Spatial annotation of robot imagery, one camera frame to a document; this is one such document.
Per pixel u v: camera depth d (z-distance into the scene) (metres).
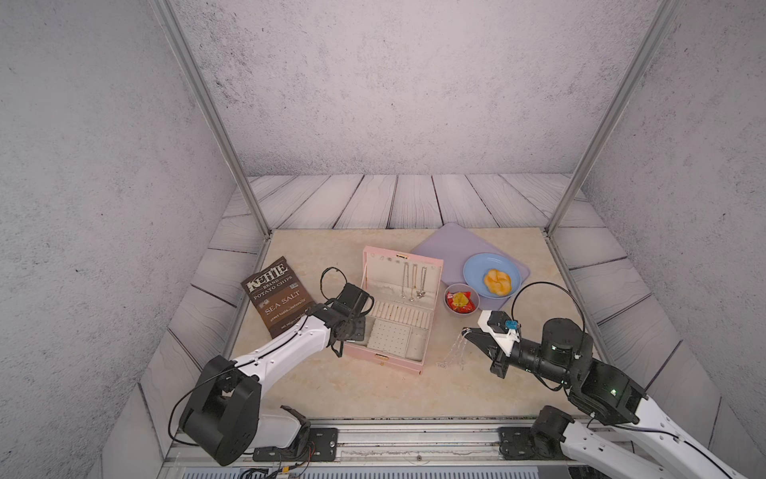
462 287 0.97
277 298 0.99
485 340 0.53
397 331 0.86
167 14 0.70
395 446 0.74
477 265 1.08
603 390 0.47
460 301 0.95
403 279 0.88
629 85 0.81
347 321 0.62
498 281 1.02
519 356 0.55
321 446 0.73
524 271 1.08
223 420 0.41
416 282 0.88
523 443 0.73
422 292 0.89
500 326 0.50
